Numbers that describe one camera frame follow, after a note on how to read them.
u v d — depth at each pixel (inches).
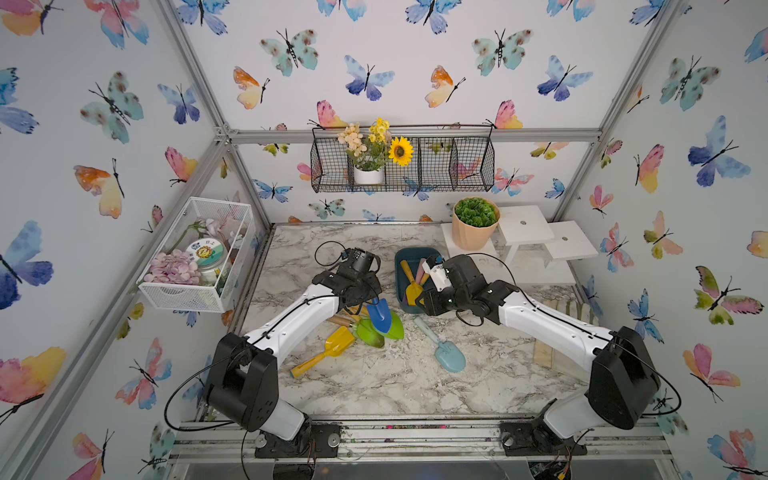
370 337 35.7
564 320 19.6
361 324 36.0
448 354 34.3
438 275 29.6
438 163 38.8
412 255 41.4
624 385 16.7
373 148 33.4
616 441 29.6
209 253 25.9
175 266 23.5
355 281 24.4
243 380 16.6
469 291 25.0
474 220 33.2
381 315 33.2
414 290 38.9
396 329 35.9
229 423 17.8
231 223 31.1
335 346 35.0
